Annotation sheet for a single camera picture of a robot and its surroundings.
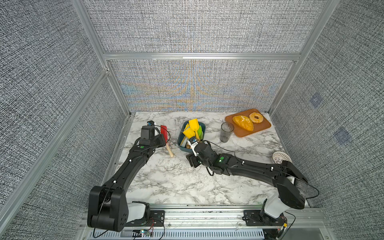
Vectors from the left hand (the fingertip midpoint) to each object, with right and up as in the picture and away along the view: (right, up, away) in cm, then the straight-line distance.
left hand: (164, 135), depth 86 cm
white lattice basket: (+69, -14, +7) cm, 71 cm away
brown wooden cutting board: (+51, +1, +22) cm, 56 cm away
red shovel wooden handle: (-1, +3, +2) cm, 4 cm away
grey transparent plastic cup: (+37, +2, +6) cm, 37 cm away
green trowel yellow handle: (+21, +1, +19) cm, 29 cm away
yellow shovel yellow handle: (+17, +6, +20) cm, 27 cm away
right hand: (+15, -8, -5) cm, 17 cm away
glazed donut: (+62, +13, +28) cm, 69 cm away
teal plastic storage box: (+8, 0, +16) cm, 18 cm away
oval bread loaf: (+54, +9, +22) cm, 59 cm away
